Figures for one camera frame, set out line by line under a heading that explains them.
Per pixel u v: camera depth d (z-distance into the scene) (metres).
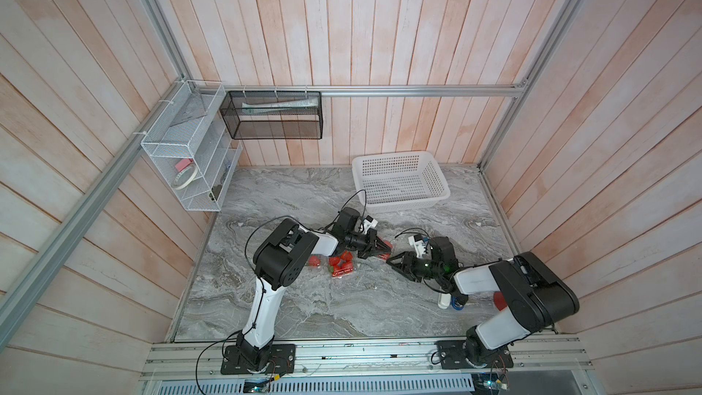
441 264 0.73
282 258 0.56
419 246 0.86
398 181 1.14
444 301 0.81
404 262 0.82
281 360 0.73
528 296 0.46
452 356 0.73
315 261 0.88
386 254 0.90
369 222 0.93
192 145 0.70
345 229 0.81
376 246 0.87
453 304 0.83
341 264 0.90
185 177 0.81
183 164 0.82
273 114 1.04
